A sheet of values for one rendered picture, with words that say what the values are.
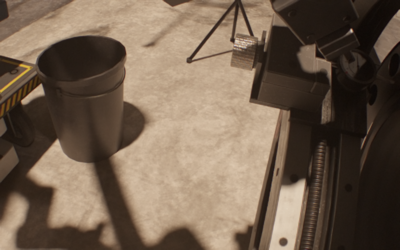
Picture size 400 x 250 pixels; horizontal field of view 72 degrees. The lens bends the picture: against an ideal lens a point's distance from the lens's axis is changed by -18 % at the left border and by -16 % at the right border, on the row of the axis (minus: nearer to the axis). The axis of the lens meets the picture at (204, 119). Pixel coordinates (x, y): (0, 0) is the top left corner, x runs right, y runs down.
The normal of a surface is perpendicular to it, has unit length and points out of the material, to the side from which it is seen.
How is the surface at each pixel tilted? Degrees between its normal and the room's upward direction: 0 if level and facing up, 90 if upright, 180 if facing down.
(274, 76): 115
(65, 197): 0
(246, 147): 0
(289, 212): 25
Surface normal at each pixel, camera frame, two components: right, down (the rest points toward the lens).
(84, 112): 0.29, 0.67
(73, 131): -0.01, 0.68
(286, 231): 0.01, -0.44
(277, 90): -0.22, 0.88
